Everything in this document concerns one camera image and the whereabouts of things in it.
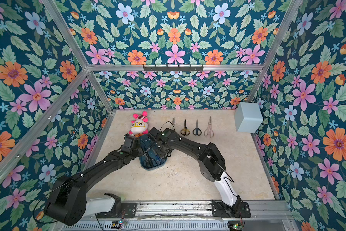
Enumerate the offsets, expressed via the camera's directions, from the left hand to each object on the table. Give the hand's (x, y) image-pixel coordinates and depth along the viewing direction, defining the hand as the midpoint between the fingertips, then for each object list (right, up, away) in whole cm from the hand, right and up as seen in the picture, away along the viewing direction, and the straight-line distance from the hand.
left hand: (142, 147), depth 90 cm
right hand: (+14, -2, -3) cm, 15 cm away
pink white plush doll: (-5, +14, +11) cm, 18 cm away
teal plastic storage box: (+6, -8, +1) cm, 10 cm away
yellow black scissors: (+28, +9, +16) cm, 33 cm away
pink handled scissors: (+46, +10, +18) cm, 50 cm away
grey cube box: (+70, +20, +5) cm, 73 cm away
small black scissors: (+37, +9, +18) cm, 42 cm away
